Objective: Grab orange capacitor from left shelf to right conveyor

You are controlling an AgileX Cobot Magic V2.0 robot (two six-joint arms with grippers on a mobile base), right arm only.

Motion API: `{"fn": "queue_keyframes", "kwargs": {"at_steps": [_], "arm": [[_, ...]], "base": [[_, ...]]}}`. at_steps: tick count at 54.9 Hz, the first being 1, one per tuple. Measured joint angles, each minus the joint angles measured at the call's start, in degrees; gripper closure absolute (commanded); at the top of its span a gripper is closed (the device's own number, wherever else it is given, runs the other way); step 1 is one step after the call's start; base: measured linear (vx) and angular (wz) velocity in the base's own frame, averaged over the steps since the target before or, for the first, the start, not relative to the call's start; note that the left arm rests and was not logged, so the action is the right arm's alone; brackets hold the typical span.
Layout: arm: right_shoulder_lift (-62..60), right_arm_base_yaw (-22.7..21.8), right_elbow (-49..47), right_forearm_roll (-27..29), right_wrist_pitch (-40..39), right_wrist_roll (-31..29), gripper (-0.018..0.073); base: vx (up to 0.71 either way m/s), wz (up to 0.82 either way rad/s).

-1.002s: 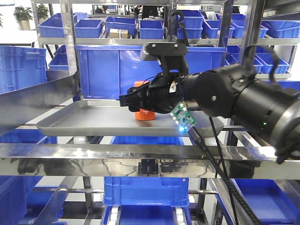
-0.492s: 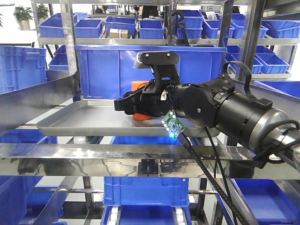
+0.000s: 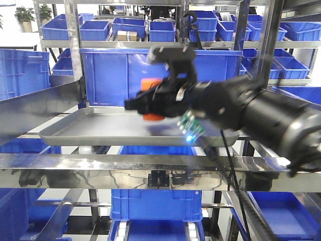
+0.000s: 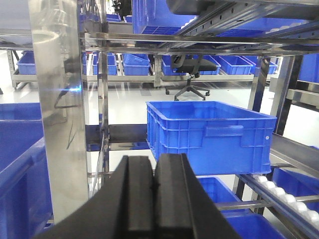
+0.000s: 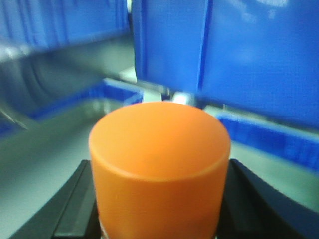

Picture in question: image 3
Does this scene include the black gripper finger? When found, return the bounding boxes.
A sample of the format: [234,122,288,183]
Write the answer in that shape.
[124,89,152,115]

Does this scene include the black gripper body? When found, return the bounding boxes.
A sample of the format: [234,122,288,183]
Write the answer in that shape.
[149,72,199,118]

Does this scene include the orange cylinder capacitor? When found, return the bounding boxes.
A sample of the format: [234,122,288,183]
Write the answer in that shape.
[140,77,166,122]

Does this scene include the steel shelf rack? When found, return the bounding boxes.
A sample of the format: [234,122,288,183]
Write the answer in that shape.
[0,0,321,241]
[32,0,321,86]

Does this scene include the green circuit board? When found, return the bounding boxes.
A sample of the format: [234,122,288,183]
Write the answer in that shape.
[177,109,205,141]

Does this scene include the grey metal tray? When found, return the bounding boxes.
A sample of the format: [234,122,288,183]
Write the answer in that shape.
[39,107,240,147]

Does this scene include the brown cardboard box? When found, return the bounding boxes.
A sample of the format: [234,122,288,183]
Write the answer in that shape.
[117,30,138,42]

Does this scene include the row of blue bins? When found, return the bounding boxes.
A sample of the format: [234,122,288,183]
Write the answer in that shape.
[40,11,321,80]

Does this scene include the green potted plant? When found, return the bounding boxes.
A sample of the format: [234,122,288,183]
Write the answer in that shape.
[14,6,36,33]
[39,4,53,26]

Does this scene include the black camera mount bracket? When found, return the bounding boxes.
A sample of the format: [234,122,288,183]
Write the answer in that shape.
[160,46,198,83]

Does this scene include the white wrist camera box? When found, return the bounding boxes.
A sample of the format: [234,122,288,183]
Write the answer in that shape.
[147,47,164,64]

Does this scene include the thin black cable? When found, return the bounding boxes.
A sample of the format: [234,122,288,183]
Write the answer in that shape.
[220,129,251,241]

